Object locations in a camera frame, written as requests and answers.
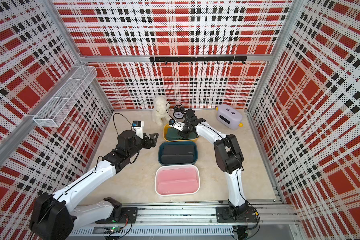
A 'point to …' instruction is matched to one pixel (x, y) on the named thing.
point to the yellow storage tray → (166, 126)
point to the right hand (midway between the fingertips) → (182, 129)
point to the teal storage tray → (196, 154)
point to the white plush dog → (161, 112)
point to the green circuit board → (112, 230)
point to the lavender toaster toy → (229, 116)
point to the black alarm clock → (178, 112)
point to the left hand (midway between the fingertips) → (154, 133)
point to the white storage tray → (176, 166)
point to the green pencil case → (173, 134)
